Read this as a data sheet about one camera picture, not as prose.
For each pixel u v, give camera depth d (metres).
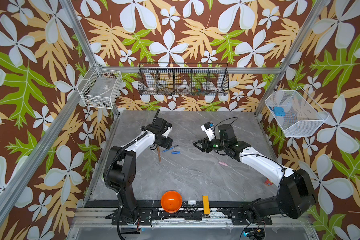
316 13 0.70
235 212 0.76
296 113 0.82
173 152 0.99
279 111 0.86
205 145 0.72
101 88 0.86
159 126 0.75
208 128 0.73
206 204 0.78
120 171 0.49
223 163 0.93
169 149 0.86
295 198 0.42
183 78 0.98
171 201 0.77
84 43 0.80
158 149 0.99
